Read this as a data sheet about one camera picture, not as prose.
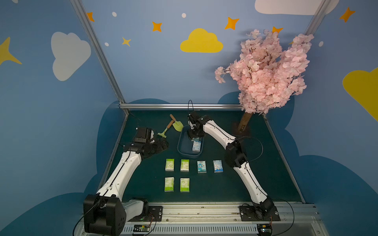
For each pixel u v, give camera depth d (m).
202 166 0.88
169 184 0.82
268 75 0.66
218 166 0.90
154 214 0.74
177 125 1.11
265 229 0.73
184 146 0.99
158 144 0.73
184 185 0.82
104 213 0.38
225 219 0.74
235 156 0.66
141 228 0.72
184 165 0.90
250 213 0.75
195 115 0.84
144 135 0.63
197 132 0.90
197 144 0.99
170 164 0.89
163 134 1.07
